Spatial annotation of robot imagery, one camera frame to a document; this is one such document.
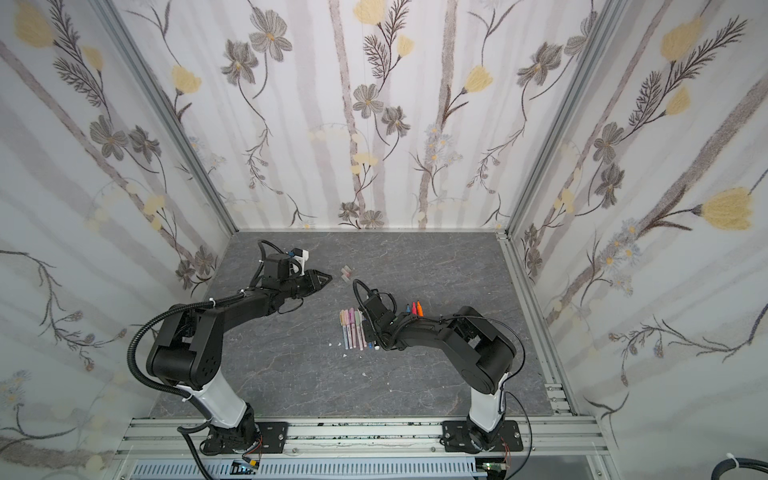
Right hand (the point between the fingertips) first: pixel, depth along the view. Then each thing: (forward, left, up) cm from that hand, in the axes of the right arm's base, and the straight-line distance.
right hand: (372, 321), depth 93 cm
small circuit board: (-39, +31, -3) cm, 50 cm away
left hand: (+11, +13, +8) cm, 19 cm away
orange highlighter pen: (+5, -16, -2) cm, 17 cm away
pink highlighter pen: (+6, -14, -2) cm, 15 cm away
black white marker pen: (-8, -2, 0) cm, 9 cm away
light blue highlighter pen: (+6, -12, -2) cm, 13 cm away
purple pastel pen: (0, +7, -2) cm, 7 cm away
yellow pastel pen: (+1, +10, -2) cm, 10 cm away
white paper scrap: (-7, +13, -2) cm, 15 cm away
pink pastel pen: (-1, +8, -1) cm, 8 cm away
